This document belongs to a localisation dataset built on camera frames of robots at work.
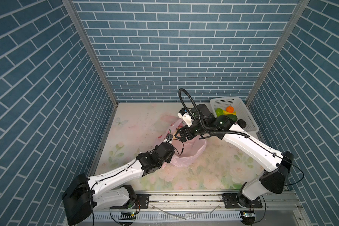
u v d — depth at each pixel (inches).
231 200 29.0
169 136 27.3
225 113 43.7
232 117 40.7
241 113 42.9
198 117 21.1
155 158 23.1
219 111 42.3
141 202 29.0
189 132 24.8
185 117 25.7
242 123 40.2
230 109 44.0
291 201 29.7
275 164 16.3
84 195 15.6
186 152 36.9
